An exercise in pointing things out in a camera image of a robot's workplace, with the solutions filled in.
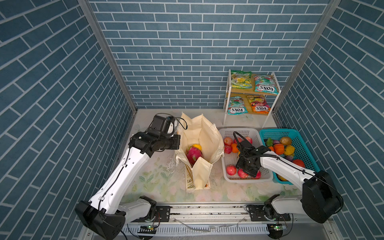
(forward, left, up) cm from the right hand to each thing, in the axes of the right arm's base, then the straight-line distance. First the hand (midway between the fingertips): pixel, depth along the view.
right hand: (239, 168), depth 85 cm
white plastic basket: (+9, +5, -3) cm, 11 cm away
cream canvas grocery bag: (+19, +25, +8) cm, 33 cm away
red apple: (+17, +6, +2) cm, 18 cm away
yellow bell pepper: (+15, -33, -1) cm, 36 cm away
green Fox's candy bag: (+36, +1, +15) cm, 39 cm away
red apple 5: (-4, -1, +1) cm, 4 cm away
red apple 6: (-4, -10, +1) cm, 11 cm away
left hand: (+2, +32, +21) cm, 39 cm away
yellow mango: (+12, +25, +1) cm, 28 cm away
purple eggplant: (+10, -32, -2) cm, 34 cm away
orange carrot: (+15, -22, -1) cm, 27 cm away
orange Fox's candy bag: (+40, -14, +15) cm, 44 cm away
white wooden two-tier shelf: (+49, -10, +15) cm, 52 cm away
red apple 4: (-2, +5, +2) cm, 6 cm away
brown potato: (+20, -32, +1) cm, 38 cm away
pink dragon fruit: (+3, +27, +7) cm, 28 cm away
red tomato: (+6, -35, 0) cm, 36 cm away
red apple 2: (+19, -8, +1) cm, 21 cm away
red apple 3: (+11, +6, +2) cm, 13 cm away
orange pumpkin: (+15, -26, 0) cm, 30 cm away
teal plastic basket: (+13, -39, +1) cm, 41 cm away
